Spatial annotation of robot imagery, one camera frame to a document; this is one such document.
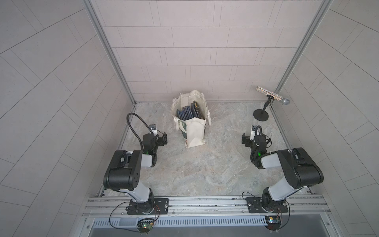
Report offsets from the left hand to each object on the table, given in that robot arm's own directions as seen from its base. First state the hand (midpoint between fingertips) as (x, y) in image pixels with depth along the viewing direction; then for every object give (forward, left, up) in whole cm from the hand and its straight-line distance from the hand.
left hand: (159, 130), depth 95 cm
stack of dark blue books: (+8, -18, +8) cm, 21 cm away
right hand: (0, -59, +1) cm, 60 cm away
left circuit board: (-49, -1, -2) cm, 49 cm away
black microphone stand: (+16, -72, -2) cm, 74 cm away
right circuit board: (-48, -60, -4) cm, 77 cm away
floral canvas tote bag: (-6, -21, +8) cm, 24 cm away
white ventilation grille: (-47, -47, -4) cm, 67 cm away
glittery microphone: (+9, -77, +19) cm, 79 cm away
